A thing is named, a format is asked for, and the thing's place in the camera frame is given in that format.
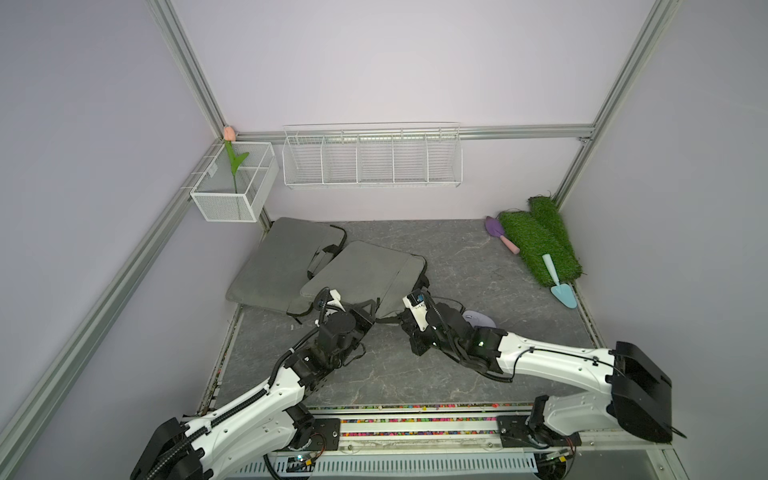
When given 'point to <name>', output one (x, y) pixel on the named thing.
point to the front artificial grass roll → (532, 242)
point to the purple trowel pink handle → (494, 228)
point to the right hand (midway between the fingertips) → (403, 324)
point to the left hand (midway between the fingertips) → (377, 304)
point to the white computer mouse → (477, 319)
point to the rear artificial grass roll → (545, 212)
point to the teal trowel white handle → (561, 290)
